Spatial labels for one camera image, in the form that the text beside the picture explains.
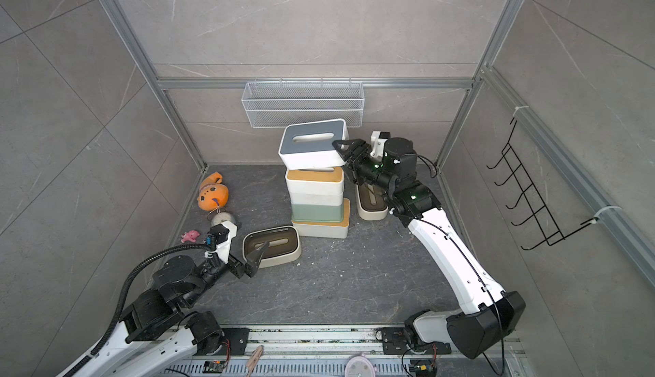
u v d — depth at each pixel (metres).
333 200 0.81
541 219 0.64
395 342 0.73
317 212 0.90
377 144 0.61
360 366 0.68
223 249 0.52
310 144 0.66
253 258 0.57
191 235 0.94
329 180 0.75
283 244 0.89
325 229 0.91
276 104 1.00
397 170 0.48
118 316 0.44
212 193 0.98
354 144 0.58
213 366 0.71
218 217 0.97
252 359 0.70
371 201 1.00
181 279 0.45
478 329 0.37
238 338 0.73
